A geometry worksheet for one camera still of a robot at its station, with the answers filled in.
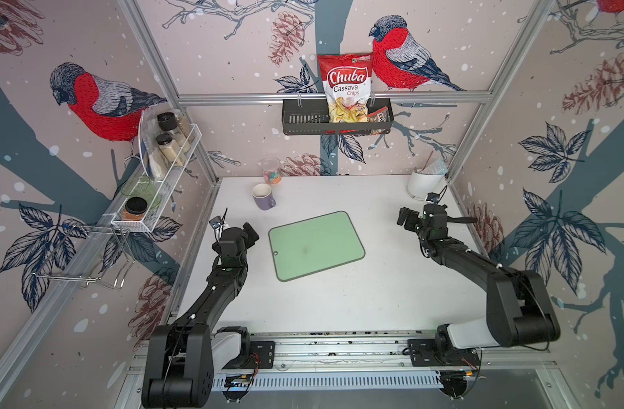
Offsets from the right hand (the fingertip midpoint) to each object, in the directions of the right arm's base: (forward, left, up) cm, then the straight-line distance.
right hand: (409, 210), depth 93 cm
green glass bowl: (-13, +83, +24) cm, 87 cm away
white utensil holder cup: (+15, -8, -2) cm, 17 cm away
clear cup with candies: (+27, +58, -6) cm, 64 cm away
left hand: (-10, +60, +3) cm, 61 cm away
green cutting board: (-8, +36, -14) cm, 40 cm away
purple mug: (+11, +59, -5) cm, 60 cm away
